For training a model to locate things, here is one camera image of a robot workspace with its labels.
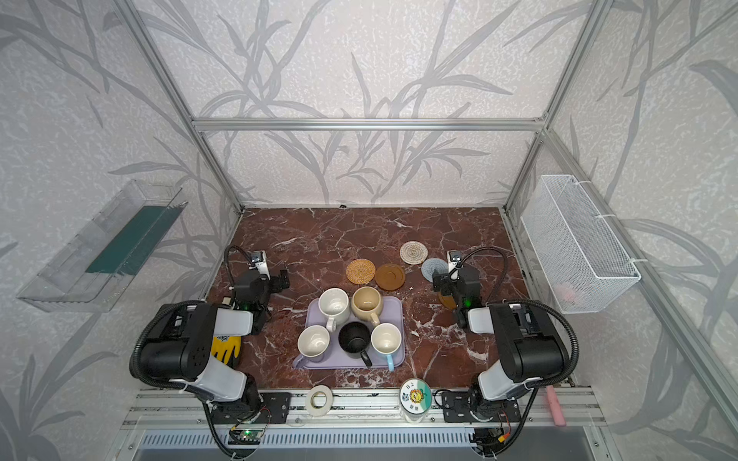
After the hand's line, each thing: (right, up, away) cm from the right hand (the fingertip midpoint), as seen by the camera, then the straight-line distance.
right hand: (451, 266), depth 95 cm
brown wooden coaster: (-21, -4, +4) cm, 22 cm away
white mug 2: (-43, -21, -13) cm, 50 cm away
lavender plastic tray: (-20, -15, -5) cm, 25 cm away
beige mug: (-28, -12, -4) cm, 31 cm away
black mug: (-31, -20, -12) cm, 39 cm away
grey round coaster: (-6, 0, +7) cm, 9 cm away
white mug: (-39, -12, -4) cm, 41 cm away
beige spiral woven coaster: (-12, +4, +10) cm, 16 cm away
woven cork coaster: (-31, -3, +6) cm, 32 cm away
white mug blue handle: (-22, -20, -12) cm, 32 cm away
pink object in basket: (+24, -4, -23) cm, 34 cm away
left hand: (-60, 0, -1) cm, 60 cm away
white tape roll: (-38, -35, -22) cm, 56 cm away
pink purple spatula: (+22, -35, -24) cm, 48 cm away
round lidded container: (-15, -28, -27) cm, 42 cm away
